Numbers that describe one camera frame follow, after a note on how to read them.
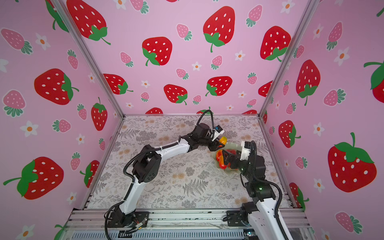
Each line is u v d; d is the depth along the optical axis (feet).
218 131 2.63
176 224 2.40
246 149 2.15
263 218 1.61
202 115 2.41
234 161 2.17
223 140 2.87
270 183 1.82
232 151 2.94
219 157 2.95
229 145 3.20
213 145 2.68
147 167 1.84
